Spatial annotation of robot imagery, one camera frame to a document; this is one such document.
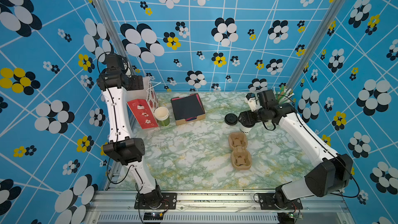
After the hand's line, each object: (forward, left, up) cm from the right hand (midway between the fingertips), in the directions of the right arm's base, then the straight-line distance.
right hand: (248, 116), depth 82 cm
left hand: (+9, +60, +17) cm, 63 cm away
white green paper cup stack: (+10, +51, -11) cm, 53 cm away
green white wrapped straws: (+15, -24, 0) cm, 28 cm away
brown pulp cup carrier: (-16, +3, -17) cm, 24 cm away
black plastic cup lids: (+11, +6, -19) cm, 23 cm away
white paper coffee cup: (+1, -1, -16) cm, 16 cm away
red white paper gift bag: (+5, +57, +3) cm, 58 cm away
